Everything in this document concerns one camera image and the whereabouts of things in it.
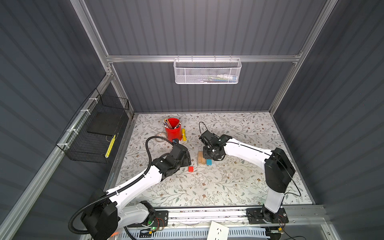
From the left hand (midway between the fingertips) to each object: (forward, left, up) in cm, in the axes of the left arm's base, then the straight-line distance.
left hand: (186, 157), depth 82 cm
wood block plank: (+2, -10, -9) cm, 14 cm away
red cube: (-1, -2, -13) cm, 13 cm away
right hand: (+2, -13, -5) cm, 14 cm away
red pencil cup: (+19, +8, -2) cm, 21 cm away
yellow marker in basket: (-4, +35, +15) cm, 38 cm away
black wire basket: (+4, +46, +16) cm, 49 cm away
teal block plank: (-2, -13, -4) cm, 14 cm away
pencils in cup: (+24, +12, +2) cm, 27 cm away
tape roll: (+2, +13, +14) cm, 19 cm away
